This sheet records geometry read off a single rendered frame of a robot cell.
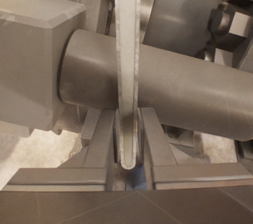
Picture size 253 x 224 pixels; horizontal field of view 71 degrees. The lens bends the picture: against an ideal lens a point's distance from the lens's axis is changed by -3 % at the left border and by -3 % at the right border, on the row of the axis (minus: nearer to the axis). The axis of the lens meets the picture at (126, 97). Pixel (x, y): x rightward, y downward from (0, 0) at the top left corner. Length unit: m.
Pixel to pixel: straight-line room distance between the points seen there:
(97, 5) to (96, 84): 0.12
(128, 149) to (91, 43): 0.10
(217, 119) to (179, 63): 0.06
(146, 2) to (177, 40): 0.13
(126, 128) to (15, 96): 0.10
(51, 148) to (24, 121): 0.78
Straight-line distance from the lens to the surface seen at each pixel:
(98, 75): 0.15
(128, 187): 0.92
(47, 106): 0.17
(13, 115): 0.19
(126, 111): 0.15
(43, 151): 0.97
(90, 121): 0.33
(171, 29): 0.45
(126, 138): 0.16
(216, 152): 1.17
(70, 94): 0.17
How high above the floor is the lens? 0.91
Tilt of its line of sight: 56 degrees down
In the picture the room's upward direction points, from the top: 18 degrees clockwise
